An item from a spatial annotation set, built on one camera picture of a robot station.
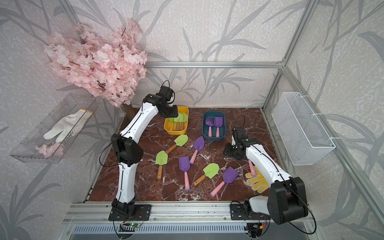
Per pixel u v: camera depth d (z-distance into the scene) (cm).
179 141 102
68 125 67
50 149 60
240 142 61
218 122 110
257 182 84
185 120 111
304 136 60
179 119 112
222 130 105
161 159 91
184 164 89
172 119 112
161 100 66
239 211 74
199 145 99
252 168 87
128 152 56
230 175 85
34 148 59
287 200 40
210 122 108
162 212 75
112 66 70
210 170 88
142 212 73
